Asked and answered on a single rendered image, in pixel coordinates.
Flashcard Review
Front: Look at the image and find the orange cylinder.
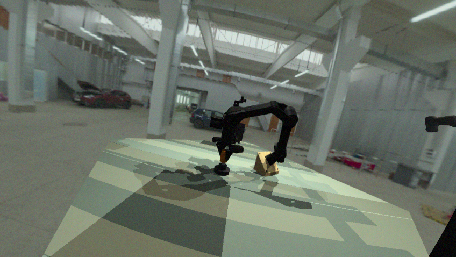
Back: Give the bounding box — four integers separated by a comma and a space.
220, 149, 227, 163

